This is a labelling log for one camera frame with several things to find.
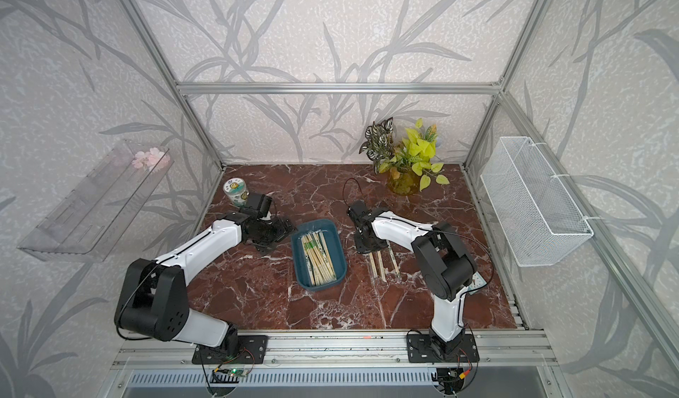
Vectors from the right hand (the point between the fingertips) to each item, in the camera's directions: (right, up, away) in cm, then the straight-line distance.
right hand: (367, 245), depth 94 cm
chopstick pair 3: (+2, -6, -6) cm, 8 cm away
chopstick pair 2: (+5, -6, -4) cm, 9 cm away
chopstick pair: (+10, -5, -3) cm, 11 cm away
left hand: (-26, +5, -6) cm, 27 cm away
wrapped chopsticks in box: (-16, -5, -5) cm, 18 cm away
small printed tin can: (-51, +20, +8) cm, 56 cm away
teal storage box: (-11, -2, -1) cm, 11 cm away
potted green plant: (+14, +33, 0) cm, 35 cm away
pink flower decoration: (-62, +29, -19) cm, 71 cm away
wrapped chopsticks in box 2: (-14, -3, -3) cm, 14 cm away
